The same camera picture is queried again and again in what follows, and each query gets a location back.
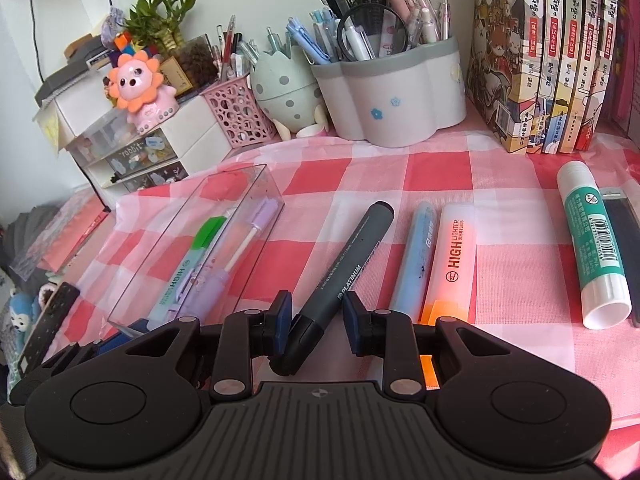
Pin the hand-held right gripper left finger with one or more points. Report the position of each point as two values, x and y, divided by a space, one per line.
281 320

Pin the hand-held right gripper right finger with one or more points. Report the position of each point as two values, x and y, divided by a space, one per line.
352 320

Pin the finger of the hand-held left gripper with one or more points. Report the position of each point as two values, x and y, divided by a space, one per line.
111 343
141 325

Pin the dark grey marker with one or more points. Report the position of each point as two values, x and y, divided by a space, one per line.
350 260

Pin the clear plastic box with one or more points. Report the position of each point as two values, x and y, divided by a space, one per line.
145 260

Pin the light blue pen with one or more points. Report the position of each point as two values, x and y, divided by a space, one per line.
417 260

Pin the green highlighter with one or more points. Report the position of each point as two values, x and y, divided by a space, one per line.
200 245

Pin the purple pen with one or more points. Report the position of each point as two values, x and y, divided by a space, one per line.
262 215

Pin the orange highlighter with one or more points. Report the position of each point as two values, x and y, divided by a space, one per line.
452 260

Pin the green and white glue stick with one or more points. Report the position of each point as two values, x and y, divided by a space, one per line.
590 240

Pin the black case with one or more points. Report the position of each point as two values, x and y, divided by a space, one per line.
625 240

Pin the blue plush toy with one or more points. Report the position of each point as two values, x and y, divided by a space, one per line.
22 310

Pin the pink patterned folder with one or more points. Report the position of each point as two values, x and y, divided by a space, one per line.
60 235

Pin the grey cloth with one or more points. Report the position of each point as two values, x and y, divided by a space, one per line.
22 240

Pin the red checkered tablecloth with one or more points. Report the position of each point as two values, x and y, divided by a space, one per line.
500 310

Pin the clear printed drawer organizer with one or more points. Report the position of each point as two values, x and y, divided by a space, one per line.
130 160

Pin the white desktop drawer cabinet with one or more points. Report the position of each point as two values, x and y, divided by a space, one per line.
200 135

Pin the pink perforated pen holder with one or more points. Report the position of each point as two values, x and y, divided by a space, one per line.
240 110

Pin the yellow paper note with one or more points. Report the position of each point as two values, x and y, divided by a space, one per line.
49 127

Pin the white cloud-shaped pen holder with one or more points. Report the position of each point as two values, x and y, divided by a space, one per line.
400 105

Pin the white cardboard box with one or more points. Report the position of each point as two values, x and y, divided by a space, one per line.
85 110

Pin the mint egg-shaped holder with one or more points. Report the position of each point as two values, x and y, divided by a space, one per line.
280 90

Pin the pink and orange lion toy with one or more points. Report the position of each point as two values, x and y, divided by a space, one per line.
135 80

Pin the grey notebook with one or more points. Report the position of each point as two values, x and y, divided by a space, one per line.
65 85

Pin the clear jar of brown seeds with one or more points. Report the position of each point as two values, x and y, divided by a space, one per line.
197 60

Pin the dark small box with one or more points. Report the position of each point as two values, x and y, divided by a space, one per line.
90 55

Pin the bunch of red and black pens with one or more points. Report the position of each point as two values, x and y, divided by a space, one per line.
230 45

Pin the grey click pen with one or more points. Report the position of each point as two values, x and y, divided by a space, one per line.
272 40

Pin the colourful puzzle cube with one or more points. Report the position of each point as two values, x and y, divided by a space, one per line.
124 44

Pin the illustrated paperback book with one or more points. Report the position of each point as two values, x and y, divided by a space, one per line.
552 85
590 85
572 85
500 60
607 60

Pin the purple hanging ornament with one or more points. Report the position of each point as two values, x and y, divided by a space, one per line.
114 25

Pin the bunch of pastel pens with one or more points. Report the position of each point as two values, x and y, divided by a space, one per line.
425 20

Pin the green bamboo plant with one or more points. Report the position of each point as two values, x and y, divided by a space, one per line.
155 15

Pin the black magnifying glass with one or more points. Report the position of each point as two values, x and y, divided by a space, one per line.
372 6

